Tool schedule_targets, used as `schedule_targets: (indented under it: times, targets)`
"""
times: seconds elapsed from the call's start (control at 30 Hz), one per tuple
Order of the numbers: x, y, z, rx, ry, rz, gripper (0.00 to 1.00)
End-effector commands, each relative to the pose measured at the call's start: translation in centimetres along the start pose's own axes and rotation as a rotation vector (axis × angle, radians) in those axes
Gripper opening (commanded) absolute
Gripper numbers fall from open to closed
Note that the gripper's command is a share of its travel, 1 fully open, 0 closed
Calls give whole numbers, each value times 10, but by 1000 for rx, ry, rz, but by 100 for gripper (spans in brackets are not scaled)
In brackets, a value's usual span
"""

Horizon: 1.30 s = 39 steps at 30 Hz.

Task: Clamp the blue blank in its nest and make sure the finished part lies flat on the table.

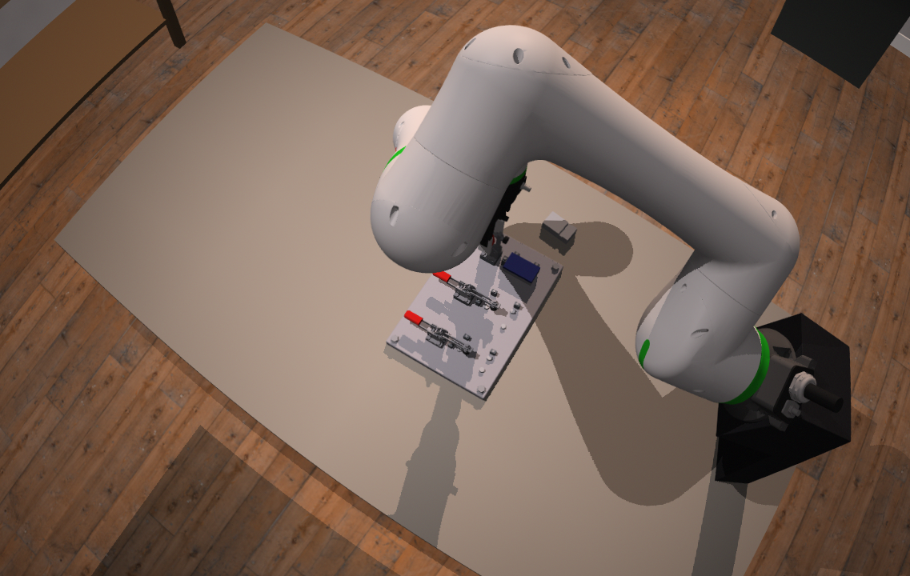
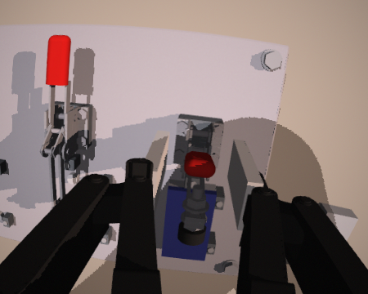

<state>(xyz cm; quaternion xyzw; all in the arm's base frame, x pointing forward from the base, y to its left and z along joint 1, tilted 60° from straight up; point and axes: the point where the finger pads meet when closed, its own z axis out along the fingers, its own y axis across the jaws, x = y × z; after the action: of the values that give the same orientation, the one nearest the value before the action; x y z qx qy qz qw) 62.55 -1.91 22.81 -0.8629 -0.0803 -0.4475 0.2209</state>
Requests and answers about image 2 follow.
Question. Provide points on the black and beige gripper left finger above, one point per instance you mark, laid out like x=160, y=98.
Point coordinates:
x=50, y=259

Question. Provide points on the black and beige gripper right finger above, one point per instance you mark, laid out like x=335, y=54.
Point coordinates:
x=320, y=257

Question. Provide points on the blue rectangular plate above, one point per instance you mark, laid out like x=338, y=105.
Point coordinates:
x=172, y=247

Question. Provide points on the light grey fixture plate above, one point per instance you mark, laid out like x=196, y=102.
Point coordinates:
x=138, y=80

